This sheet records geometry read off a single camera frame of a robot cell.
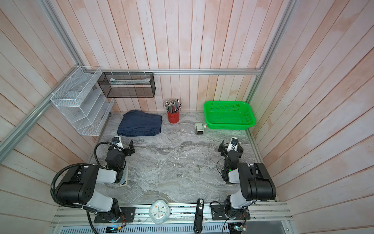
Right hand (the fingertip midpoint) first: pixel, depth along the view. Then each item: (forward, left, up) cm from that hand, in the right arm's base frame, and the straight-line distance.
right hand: (231, 141), depth 91 cm
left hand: (-2, +68, 0) cm, 68 cm away
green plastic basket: (+32, -6, -9) cm, 33 cm away
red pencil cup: (+22, +39, -3) cm, 45 cm away
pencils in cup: (+24, +39, +8) cm, 46 cm away
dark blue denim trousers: (+18, +67, -4) cm, 69 cm away
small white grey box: (+14, +19, -5) cm, 24 cm away
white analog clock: (-39, +42, -6) cm, 57 cm away
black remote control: (-41, +21, -6) cm, 47 cm away
